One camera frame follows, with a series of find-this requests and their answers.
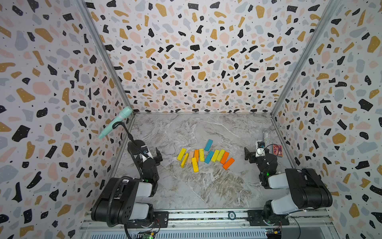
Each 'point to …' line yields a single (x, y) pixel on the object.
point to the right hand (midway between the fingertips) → (256, 147)
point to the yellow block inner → (215, 155)
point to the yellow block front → (195, 165)
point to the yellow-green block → (220, 155)
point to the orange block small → (196, 155)
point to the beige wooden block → (191, 155)
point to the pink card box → (277, 150)
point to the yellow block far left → (181, 154)
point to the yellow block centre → (201, 152)
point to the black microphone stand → (134, 147)
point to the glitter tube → (267, 138)
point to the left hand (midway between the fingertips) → (150, 151)
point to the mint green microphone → (126, 113)
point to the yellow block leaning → (184, 161)
